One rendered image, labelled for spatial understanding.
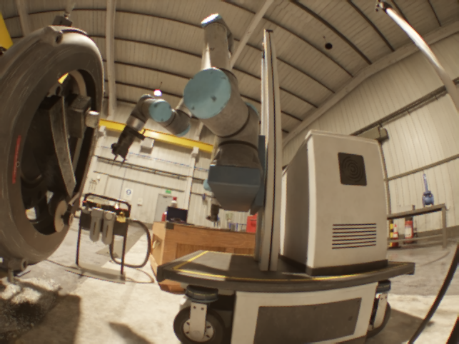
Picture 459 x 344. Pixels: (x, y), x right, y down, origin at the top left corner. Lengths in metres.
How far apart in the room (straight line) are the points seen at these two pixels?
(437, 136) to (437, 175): 1.43
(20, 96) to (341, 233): 0.89
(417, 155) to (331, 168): 7.78
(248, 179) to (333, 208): 0.31
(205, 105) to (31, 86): 0.42
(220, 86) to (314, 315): 0.69
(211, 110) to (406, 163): 8.22
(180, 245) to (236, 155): 0.87
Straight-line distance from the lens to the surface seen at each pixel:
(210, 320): 0.67
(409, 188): 8.23
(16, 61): 0.45
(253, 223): 4.19
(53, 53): 0.48
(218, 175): 0.56
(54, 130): 0.53
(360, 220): 0.73
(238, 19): 8.87
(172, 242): 1.28
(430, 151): 8.34
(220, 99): 0.52
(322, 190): 0.66
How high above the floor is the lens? 0.45
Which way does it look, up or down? 18 degrees up
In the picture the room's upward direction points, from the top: 6 degrees clockwise
